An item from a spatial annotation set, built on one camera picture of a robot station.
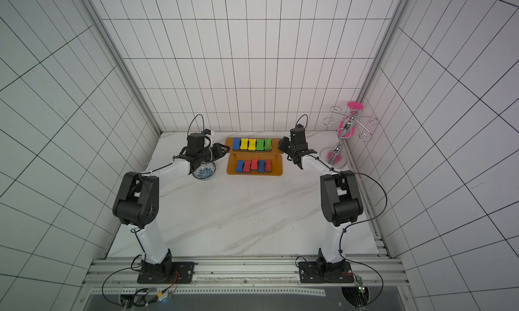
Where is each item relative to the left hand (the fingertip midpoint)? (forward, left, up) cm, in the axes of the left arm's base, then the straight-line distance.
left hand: (228, 151), depth 95 cm
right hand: (+5, -21, +2) cm, 22 cm away
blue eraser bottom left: (-2, -5, -8) cm, 10 cm away
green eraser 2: (+1, -19, +4) cm, 20 cm away
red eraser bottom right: (-2, -20, -9) cm, 22 cm away
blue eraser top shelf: (+2, -4, +3) cm, 6 cm away
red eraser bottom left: (-3, -9, -9) cm, 13 cm away
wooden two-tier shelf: (+6, -24, -10) cm, 26 cm away
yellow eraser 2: (0, -12, +4) cm, 12 cm away
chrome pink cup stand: (+5, -55, +14) cm, 57 cm away
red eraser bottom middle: (-2, -13, -9) cm, 16 cm away
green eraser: (+1, -16, +4) cm, 16 cm away
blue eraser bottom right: (-2, -16, -9) cm, 19 cm away
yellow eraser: (+1, -8, +4) cm, 9 cm away
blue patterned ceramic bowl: (-5, +13, -11) cm, 17 cm away
